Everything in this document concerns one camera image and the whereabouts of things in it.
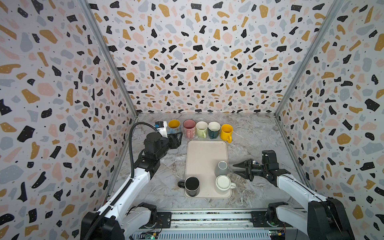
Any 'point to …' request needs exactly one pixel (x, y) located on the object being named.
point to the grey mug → (222, 168)
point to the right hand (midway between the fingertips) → (232, 165)
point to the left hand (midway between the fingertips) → (178, 131)
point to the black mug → (191, 184)
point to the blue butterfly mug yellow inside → (173, 126)
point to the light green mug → (201, 129)
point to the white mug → (223, 183)
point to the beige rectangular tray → (202, 159)
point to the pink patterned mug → (189, 128)
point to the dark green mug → (213, 129)
